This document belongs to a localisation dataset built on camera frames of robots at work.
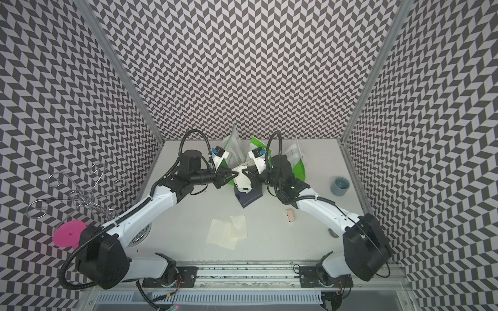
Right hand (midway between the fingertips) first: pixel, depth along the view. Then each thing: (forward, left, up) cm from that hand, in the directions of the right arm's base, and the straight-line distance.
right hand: (244, 173), depth 77 cm
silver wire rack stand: (-13, +60, +7) cm, 61 cm away
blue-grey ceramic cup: (+5, -45, -18) cm, 49 cm away
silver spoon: (-17, -38, -22) cm, 47 cm away
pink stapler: (-9, -20, -21) cm, 30 cm away
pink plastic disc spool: (-26, +48, +9) cm, 55 cm away
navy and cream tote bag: (-2, +1, -18) cm, 18 cm away
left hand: (0, +3, 0) cm, 3 cm away
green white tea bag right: (+7, -21, +1) cm, 23 cm away
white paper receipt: (-2, +1, -2) cm, 3 cm away
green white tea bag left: (+18, +6, -3) cm, 19 cm away
